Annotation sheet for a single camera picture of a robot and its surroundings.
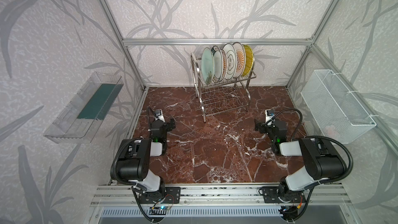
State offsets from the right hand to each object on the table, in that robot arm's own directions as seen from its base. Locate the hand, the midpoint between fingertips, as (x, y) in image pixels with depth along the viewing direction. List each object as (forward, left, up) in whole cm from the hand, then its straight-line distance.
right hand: (264, 113), depth 95 cm
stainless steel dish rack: (+17, +25, -3) cm, 30 cm away
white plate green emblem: (+15, +21, +29) cm, 39 cm away
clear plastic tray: (-19, +88, +24) cm, 94 cm away
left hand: (0, +61, +2) cm, 61 cm away
